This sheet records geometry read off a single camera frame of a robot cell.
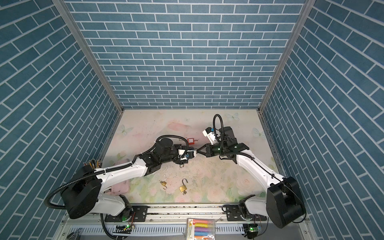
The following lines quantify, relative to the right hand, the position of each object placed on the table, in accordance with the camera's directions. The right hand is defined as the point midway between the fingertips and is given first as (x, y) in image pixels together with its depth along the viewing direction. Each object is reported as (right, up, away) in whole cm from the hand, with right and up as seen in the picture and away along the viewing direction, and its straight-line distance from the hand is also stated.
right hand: (197, 150), depth 78 cm
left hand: (-3, 0, +3) cm, 4 cm away
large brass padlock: (-8, -22, +5) cm, 24 cm away
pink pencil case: (-40, -21, +1) cm, 45 cm away
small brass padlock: (-19, -20, +6) cm, 29 cm away
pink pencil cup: (-53, -6, -3) cm, 53 cm away
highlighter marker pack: (+2, -35, -9) cm, 37 cm away
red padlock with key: (-4, +2, +22) cm, 22 cm away
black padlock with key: (-7, -6, -6) cm, 11 cm away
